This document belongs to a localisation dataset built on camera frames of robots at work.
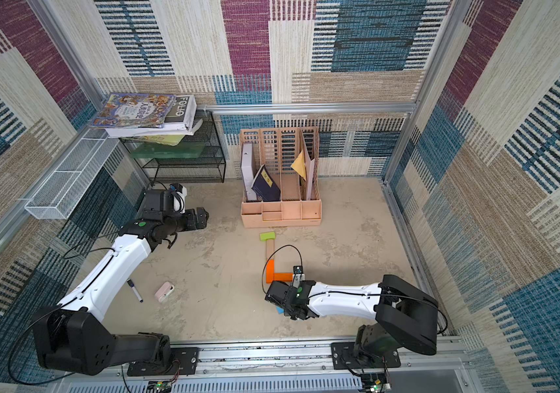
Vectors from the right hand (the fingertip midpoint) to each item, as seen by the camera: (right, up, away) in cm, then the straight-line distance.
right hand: (294, 303), depth 84 cm
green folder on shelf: (-43, +54, +10) cm, 69 cm away
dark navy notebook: (-11, +41, +21) cm, 47 cm away
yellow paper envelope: (+2, +48, +6) cm, 48 cm away
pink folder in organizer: (+6, +47, +2) cm, 47 cm away
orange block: (-8, +9, +5) cm, 13 cm away
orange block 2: (-3, +8, +4) cm, 9 cm away
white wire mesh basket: (-68, +38, -12) cm, 79 cm away
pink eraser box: (-44, +4, +1) cm, 45 cm away
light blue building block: (-5, -2, -2) cm, 5 cm away
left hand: (-33, +30, -1) cm, 45 cm away
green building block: (-10, +21, +15) cm, 28 cm away
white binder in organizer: (-18, +49, +13) cm, 54 cm away
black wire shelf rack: (-39, +51, +35) cm, 73 cm away
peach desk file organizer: (-5, +45, +24) cm, 52 cm away
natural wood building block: (-9, +16, +12) cm, 22 cm away
